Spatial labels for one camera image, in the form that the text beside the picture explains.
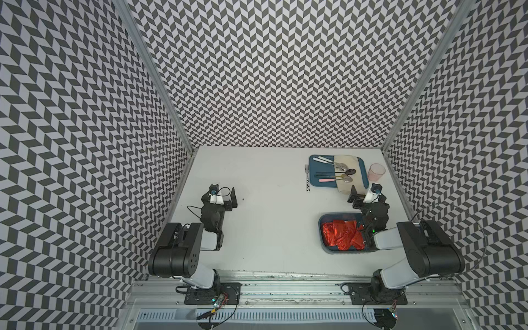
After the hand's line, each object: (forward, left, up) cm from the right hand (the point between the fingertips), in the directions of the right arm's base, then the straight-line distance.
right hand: (362, 189), depth 90 cm
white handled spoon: (+27, +9, -12) cm, 31 cm away
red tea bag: (-17, +10, -8) cm, 21 cm away
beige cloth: (+13, -4, -9) cm, 16 cm away
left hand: (+1, +62, +1) cm, 62 cm away
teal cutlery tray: (+23, +16, -11) cm, 30 cm away
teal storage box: (-26, +6, +5) cm, 27 cm away
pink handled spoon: (+13, +1, -11) cm, 17 cm away
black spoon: (+16, 0, -7) cm, 17 cm away
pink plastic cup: (+13, -12, -4) cm, 18 cm away
